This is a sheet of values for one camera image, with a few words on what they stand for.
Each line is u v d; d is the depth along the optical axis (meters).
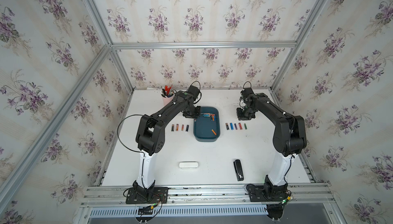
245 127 0.98
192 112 0.80
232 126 0.98
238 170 0.78
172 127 0.98
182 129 0.98
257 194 0.73
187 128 0.98
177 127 0.98
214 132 0.95
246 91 0.78
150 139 0.54
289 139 0.51
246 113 0.81
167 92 1.04
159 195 0.73
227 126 0.98
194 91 0.78
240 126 0.98
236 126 0.98
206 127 0.99
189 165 0.80
